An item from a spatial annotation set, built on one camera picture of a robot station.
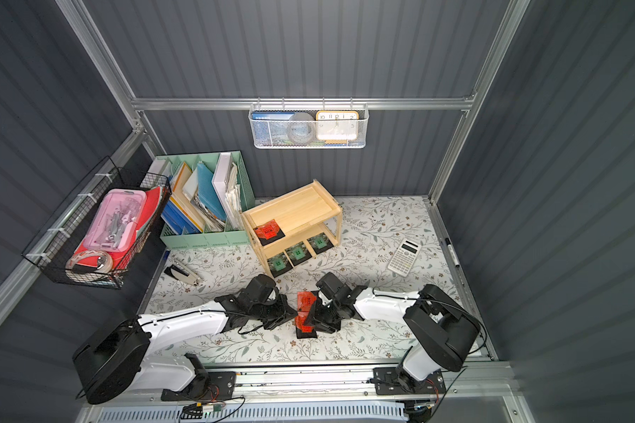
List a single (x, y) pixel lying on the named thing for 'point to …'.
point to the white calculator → (404, 257)
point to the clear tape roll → (104, 263)
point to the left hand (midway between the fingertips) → (298, 313)
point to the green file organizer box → (209, 199)
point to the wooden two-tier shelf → (294, 225)
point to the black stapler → (182, 272)
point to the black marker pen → (452, 253)
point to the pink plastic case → (115, 225)
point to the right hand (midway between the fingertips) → (310, 323)
